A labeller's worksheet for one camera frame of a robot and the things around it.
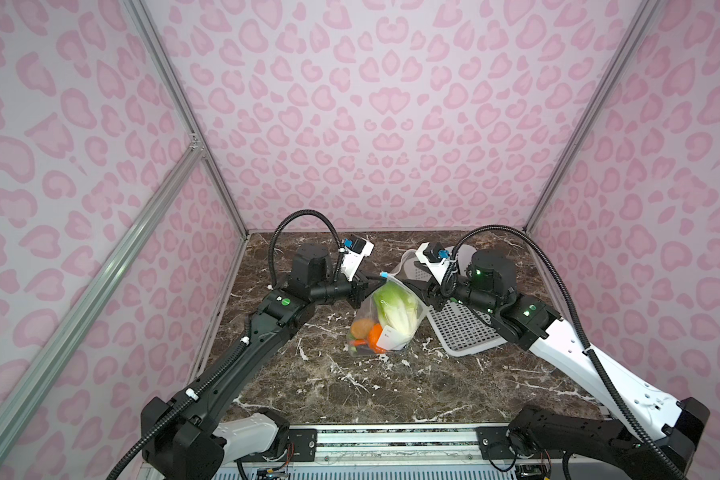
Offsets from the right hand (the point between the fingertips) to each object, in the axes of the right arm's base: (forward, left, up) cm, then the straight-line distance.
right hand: (412, 270), depth 66 cm
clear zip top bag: (-8, +6, -19) cm, 21 cm away
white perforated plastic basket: (+2, -18, -33) cm, 38 cm away
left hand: (0, +6, -2) cm, 6 cm away
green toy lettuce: (-1, +3, -15) cm, 15 cm away
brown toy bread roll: (-1, +13, -26) cm, 29 cm away
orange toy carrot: (-5, +13, -28) cm, 31 cm away
